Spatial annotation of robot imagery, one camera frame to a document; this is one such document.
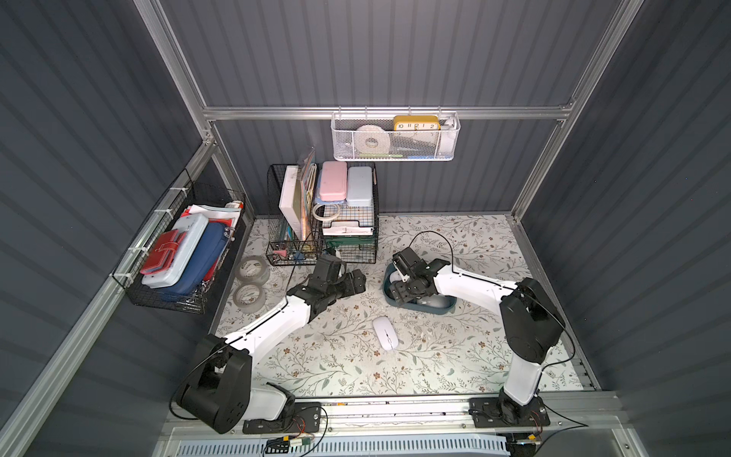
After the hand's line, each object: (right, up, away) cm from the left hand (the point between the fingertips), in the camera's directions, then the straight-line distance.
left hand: (355, 281), depth 86 cm
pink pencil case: (-8, +32, +9) cm, 34 cm away
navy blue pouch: (-35, +12, -16) cm, 40 cm away
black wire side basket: (-41, +23, -2) cm, 47 cm away
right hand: (+20, -5, +6) cm, 21 cm away
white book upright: (-21, +26, +5) cm, 34 cm away
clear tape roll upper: (-35, -1, +13) cm, 38 cm away
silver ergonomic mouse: (+27, -8, +10) cm, 30 cm away
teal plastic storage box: (+16, -7, -2) cm, 18 cm away
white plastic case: (-39, +16, -17) cm, 45 cm away
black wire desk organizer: (-12, +23, +10) cm, 28 cm away
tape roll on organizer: (-12, +20, +5) cm, 24 cm away
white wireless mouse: (+9, -16, 0) cm, 18 cm away
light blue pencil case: (0, +32, +15) cm, 35 cm away
